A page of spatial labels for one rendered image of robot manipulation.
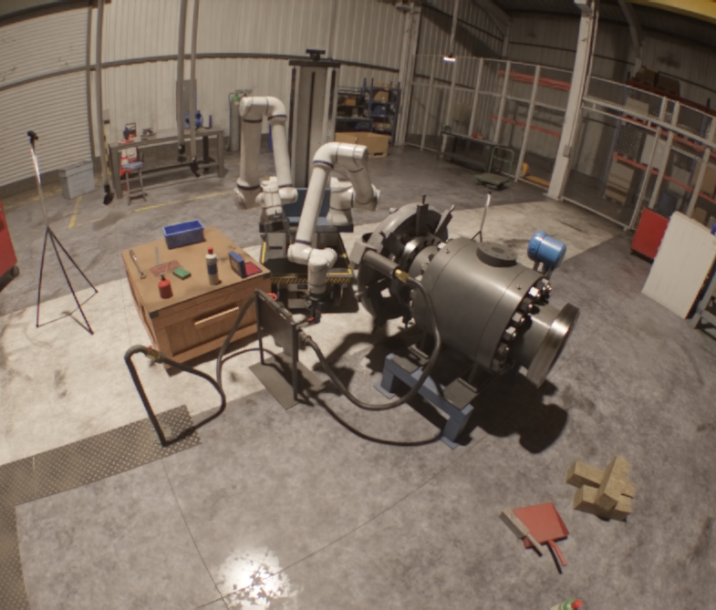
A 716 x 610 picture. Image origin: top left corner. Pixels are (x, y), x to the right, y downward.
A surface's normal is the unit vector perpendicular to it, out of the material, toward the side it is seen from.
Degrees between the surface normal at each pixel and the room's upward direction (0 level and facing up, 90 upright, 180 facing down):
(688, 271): 90
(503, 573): 0
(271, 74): 90
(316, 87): 90
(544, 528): 0
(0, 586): 0
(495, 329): 72
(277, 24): 90
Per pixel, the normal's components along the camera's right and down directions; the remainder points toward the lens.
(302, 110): 0.18, 0.55
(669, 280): -0.80, 0.26
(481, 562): 0.09, -0.83
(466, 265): -0.32, -0.53
